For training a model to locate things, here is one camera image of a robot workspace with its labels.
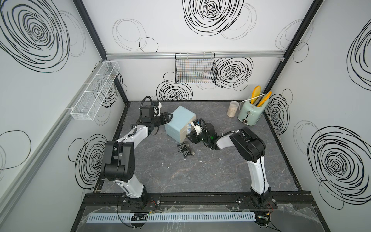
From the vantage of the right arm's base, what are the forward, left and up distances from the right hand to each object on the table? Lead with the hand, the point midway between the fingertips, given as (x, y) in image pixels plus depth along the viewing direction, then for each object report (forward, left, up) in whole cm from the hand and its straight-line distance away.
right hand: (188, 134), depth 98 cm
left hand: (+5, +12, +13) cm, 18 cm away
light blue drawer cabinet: (-4, +7, +14) cm, 16 cm away
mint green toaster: (+10, -41, +10) cm, 44 cm away
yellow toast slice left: (+24, -46, +18) cm, 55 cm away
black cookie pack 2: (-13, +1, 0) cm, 13 cm away
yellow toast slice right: (+18, -50, +17) cm, 56 cm away
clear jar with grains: (+21, -33, +7) cm, 40 cm away
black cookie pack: (-9, +4, -1) cm, 10 cm away
